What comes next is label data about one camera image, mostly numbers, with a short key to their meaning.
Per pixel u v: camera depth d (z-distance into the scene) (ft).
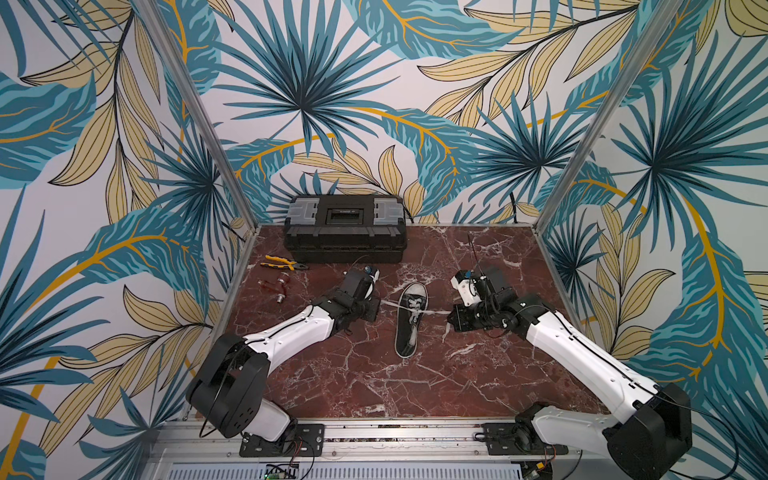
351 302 2.18
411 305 3.10
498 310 1.92
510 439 2.35
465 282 2.36
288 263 3.50
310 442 2.40
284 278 3.31
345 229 3.13
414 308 3.05
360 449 2.40
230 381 1.40
